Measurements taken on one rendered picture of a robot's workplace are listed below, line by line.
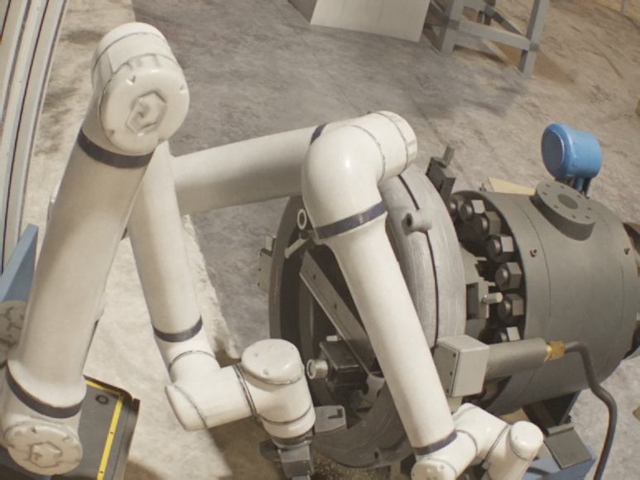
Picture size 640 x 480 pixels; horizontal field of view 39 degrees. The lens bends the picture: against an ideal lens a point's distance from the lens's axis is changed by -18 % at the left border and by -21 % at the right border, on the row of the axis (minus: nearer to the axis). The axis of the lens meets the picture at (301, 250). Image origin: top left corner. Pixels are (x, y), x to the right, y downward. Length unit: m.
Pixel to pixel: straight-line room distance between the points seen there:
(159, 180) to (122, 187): 0.21
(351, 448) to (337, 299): 0.35
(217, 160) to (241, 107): 2.74
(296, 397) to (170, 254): 0.29
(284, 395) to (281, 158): 0.47
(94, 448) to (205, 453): 0.62
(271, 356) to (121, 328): 1.64
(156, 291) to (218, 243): 2.11
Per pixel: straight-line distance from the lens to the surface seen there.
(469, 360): 2.08
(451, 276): 2.16
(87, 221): 1.34
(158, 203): 1.53
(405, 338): 1.76
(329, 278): 2.42
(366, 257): 1.73
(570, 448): 2.91
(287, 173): 1.91
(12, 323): 1.70
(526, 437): 1.92
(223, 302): 3.46
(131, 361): 3.11
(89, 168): 1.31
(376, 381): 2.53
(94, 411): 2.42
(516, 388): 2.52
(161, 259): 1.59
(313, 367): 2.31
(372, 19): 6.25
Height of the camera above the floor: 1.96
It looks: 31 degrees down
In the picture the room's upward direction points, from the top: 16 degrees clockwise
